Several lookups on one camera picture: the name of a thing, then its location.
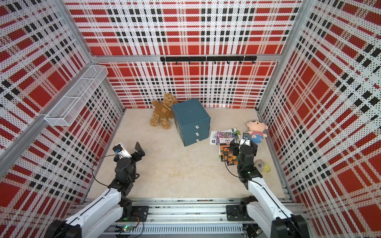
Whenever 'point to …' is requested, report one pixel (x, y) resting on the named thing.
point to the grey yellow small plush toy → (262, 166)
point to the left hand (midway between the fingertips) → (134, 145)
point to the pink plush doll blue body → (256, 130)
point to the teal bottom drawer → (194, 140)
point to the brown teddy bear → (163, 111)
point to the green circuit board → (127, 228)
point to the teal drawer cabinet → (192, 121)
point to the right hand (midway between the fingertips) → (244, 139)
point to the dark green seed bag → (237, 136)
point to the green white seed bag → (232, 130)
